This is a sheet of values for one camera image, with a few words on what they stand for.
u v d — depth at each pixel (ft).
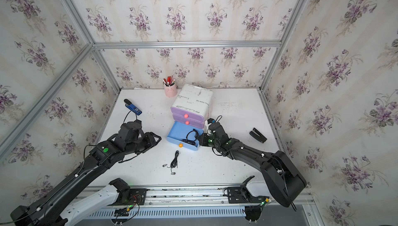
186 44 3.21
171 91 3.62
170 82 3.66
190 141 3.00
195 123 2.78
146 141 2.09
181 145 2.83
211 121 2.59
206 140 2.47
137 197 2.39
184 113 2.64
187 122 2.84
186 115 2.68
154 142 2.16
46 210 1.26
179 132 3.11
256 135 3.05
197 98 2.81
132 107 3.50
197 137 3.02
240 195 2.18
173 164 2.74
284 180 1.45
